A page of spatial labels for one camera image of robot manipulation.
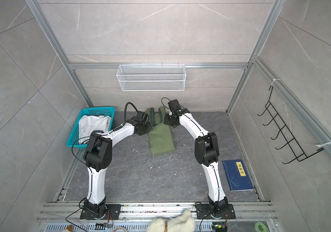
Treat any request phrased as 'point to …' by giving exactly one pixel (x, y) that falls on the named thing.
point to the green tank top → (160, 136)
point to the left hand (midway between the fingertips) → (152, 125)
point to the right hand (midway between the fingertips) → (168, 121)
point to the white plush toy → (184, 223)
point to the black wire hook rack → (292, 144)
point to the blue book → (237, 175)
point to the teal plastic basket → (73, 140)
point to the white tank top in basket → (88, 124)
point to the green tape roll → (259, 226)
